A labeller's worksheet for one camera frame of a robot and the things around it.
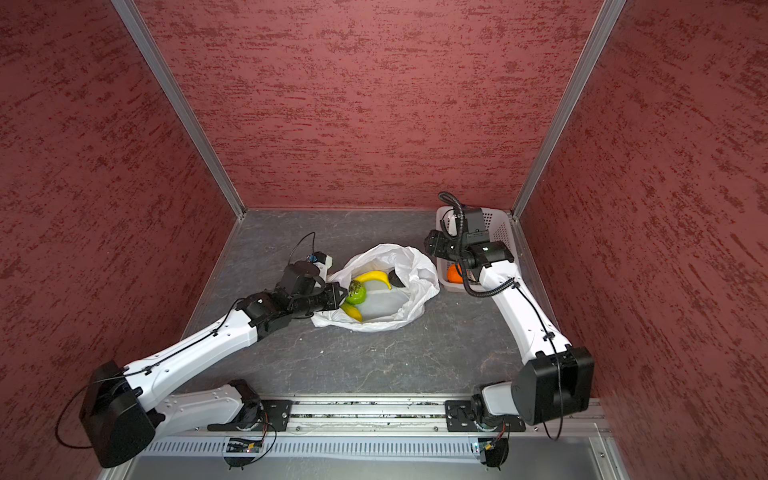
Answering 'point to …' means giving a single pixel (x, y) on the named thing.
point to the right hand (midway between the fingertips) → (431, 249)
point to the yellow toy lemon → (352, 311)
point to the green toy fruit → (356, 292)
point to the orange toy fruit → (453, 275)
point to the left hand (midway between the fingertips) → (347, 298)
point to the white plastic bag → (384, 307)
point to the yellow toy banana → (375, 276)
